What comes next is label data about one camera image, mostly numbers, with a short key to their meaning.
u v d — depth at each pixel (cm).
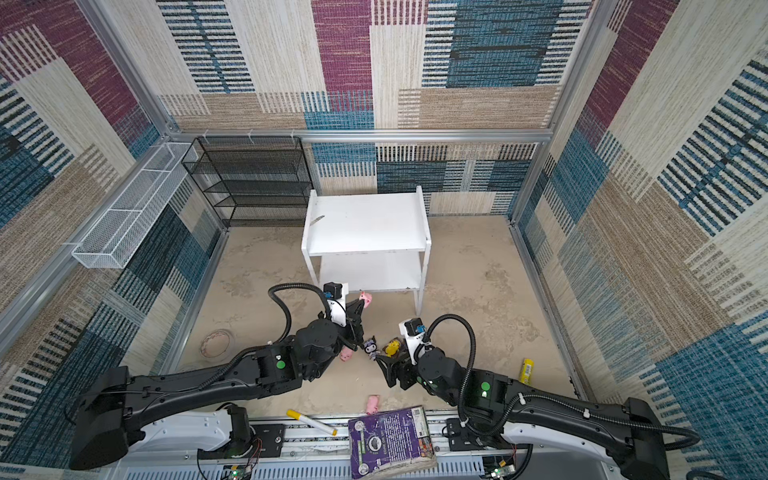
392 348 84
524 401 51
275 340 60
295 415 77
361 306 72
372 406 76
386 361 65
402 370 63
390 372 64
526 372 82
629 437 45
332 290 60
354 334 62
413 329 63
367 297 72
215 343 89
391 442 71
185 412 47
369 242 70
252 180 111
